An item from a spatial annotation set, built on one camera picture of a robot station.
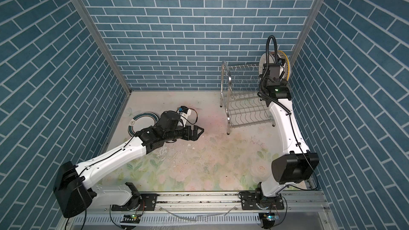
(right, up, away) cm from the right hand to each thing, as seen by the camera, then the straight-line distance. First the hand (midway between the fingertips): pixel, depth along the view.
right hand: (279, 80), depth 76 cm
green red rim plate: (-77, -22, +24) cm, 84 cm away
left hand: (-37, -24, 0) cm, 45 cm away
